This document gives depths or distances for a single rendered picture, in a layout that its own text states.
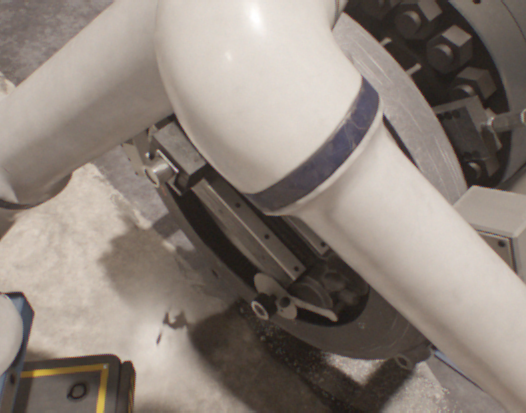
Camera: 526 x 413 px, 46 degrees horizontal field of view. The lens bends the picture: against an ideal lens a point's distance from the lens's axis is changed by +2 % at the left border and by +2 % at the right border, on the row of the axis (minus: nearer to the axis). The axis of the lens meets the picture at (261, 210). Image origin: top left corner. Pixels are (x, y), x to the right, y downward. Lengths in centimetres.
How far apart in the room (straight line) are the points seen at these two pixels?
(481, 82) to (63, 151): 67
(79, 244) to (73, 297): 19
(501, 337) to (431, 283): 8
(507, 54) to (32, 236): 140
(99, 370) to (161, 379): 35
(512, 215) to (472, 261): 33
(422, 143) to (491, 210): 12
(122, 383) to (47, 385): 14
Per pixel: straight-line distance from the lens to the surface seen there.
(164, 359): 162
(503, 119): 82
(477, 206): 83
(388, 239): 44
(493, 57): 110
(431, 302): 48
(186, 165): 102
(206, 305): 168
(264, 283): 121
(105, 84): 63
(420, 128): 81
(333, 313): 107
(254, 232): 108
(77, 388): 127
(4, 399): 102
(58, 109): 69
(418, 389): 158
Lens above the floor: 140
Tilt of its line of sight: 48 degrees down
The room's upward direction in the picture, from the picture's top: 4 degrees counter-clockwise
